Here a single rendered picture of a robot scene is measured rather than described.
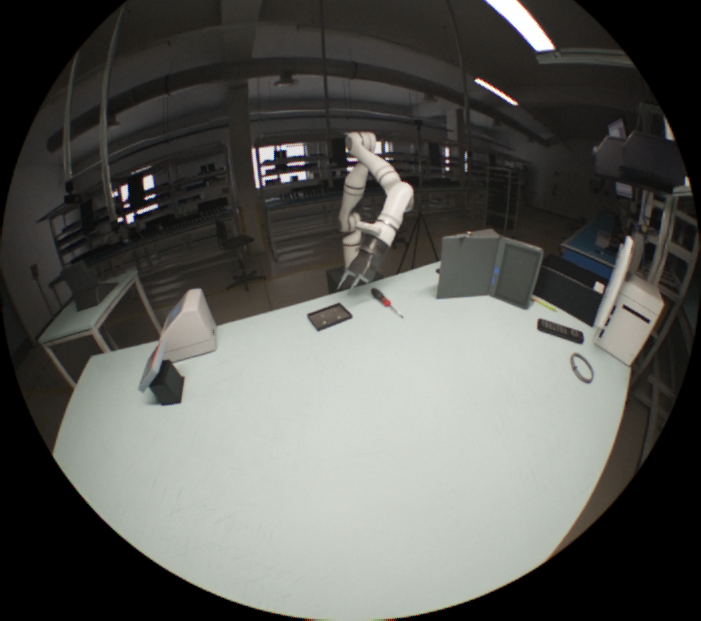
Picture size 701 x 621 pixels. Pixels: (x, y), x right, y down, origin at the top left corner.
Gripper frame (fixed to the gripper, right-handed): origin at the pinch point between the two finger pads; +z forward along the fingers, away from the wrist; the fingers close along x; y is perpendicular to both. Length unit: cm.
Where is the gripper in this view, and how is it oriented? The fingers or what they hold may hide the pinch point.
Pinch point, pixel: (342, 291)
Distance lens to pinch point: 63.3
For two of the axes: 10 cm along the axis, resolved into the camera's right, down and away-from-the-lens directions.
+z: -5.0, 8.6, -0.9
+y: 5.9, 4.1, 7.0
